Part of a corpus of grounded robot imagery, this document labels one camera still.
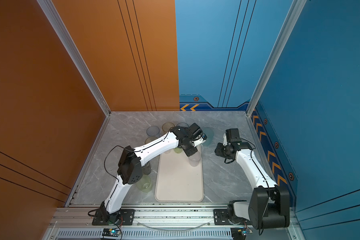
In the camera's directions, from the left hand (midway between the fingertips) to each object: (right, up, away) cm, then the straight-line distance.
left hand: (192, 148), depth 88 cm
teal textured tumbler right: (+11, +9, +6) cm, 15 cm away
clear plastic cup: (+1, -7, +3) cm, 8 cm away
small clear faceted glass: (-12, +3, -27) cm, 30 cm away
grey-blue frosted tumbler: (-26, +10, +8) cm, 29 cm away
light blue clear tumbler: (-6, +14, +9) cm, 18 cm away
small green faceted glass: (-8, +1, -14) cm, 16 cm away
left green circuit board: (-41, -37, -17) cm, 58 cm away
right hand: (+14, -1, -2) cm, 14 cm away
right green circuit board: (+22, -38, -18) cm, 47 cm away
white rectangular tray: (-8, -18, -3) cm, 21 cm away
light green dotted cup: (-27, -20, -5) cm, 34 cm away
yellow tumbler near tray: (-25, +6, 0) cm, 26 cm away
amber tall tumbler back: (-16, +13, +8) cm, 23 cm away
